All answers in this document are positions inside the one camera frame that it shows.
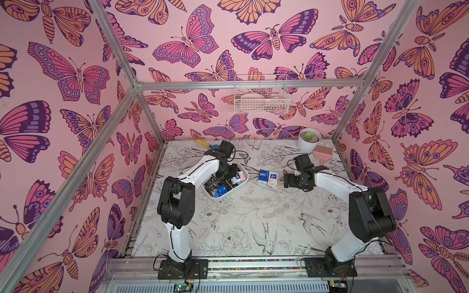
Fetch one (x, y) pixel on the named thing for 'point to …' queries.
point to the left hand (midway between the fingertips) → (235, 173)
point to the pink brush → (323, 153)
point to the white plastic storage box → (216, 188)
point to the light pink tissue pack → (242, 176)
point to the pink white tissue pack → (273, 177)
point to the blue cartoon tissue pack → (220, 191)
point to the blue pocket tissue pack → (263, 176)
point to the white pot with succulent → (308, 138)
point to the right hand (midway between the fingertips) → (289, 183)
